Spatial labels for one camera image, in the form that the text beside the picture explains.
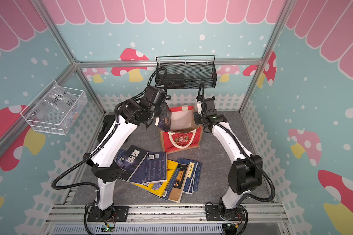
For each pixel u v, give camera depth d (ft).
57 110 2.34
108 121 3.43
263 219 2.42
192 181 2.67
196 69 3.06
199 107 2.48
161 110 2.08
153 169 2.77
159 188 2.58
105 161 1.53
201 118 2.13
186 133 2.63
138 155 3.00
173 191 2.55
